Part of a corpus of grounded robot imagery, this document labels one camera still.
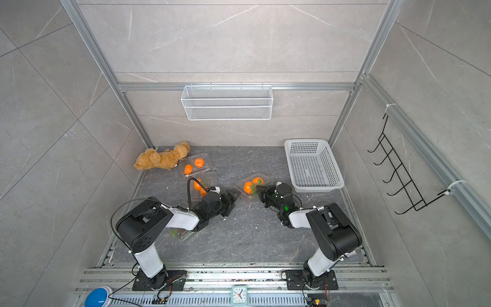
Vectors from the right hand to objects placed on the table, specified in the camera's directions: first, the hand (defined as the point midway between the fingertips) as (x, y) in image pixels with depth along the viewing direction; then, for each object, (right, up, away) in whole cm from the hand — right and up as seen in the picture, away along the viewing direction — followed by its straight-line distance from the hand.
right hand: (256, 186), depth 89 cm
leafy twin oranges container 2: (-34, -19, -9) cm, 40 cm away
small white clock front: (-7, -38, -20) cm, 43 cm away
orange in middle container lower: (-26, -4, +3) cm, 27 cm away
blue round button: (-60, -39, -20) cm, 74 cm away
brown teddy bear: (-49, +13, +15) cm, 53 cm away
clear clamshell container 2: (-26, +1, +15) cm, 30 cm away
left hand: (-7, -4, +1) cm, 8 cm away
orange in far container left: (-37, +8, +15) cm, 41 cm away
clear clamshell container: (-38, +13, +19) cm, 44 cm away
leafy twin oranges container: (-3, -1, +4) cm, 5 cm away
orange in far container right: (-32, +11, +18) cm, 39 cm away
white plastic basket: (+35, +9, +21) cm, 42 cm away
